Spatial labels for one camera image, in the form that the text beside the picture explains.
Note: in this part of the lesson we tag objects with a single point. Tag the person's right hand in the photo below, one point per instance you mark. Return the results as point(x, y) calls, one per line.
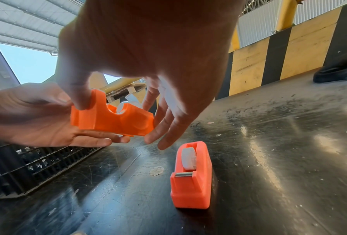
point(150, 39)

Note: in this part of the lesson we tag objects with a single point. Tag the person's left hand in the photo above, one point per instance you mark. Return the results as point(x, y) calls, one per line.
point(31, 117)

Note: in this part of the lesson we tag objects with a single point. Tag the white plastic spool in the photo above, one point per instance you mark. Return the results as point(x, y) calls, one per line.
point(121, 109)
point(189, 160)

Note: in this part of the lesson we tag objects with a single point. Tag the red orange plastic part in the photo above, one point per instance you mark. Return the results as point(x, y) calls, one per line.
point(191, 195)
point(109, 121)

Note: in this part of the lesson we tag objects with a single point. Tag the black plastic crate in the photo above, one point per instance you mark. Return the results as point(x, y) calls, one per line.
point(31, 169)

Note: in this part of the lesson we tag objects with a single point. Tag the yellow steel column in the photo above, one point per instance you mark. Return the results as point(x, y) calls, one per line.
point(286, 13)
point(234, 41)

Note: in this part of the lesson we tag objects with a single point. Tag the yellow black striped barrier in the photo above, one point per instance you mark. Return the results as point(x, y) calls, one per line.
point(249, 66)

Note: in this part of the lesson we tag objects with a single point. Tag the black baseball cap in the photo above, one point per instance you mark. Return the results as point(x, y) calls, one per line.
point(339, 68)

